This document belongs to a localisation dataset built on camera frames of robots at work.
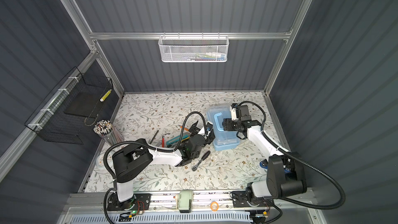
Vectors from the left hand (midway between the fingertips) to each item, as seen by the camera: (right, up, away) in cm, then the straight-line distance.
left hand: (205, 126), depth 86 cm
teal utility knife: (-18, -11, +8) cm, 22 cm away
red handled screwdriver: (-25, -11, +8) cm, 28 cm away
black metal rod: (-32, -8, +10) cm, 35 cm away
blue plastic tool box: (+11, -8, -1) cm, 13 cm away
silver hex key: (-24, -6, +10) cm, 27 cm away
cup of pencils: (-52, -1, -6) cm, 53 cm away
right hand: (+16, +1, +3) cm, 16 cm away
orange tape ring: (+4, -36, -14) cm, 39 cm away
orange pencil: (-13, -3, +14) cm, 19 cm away
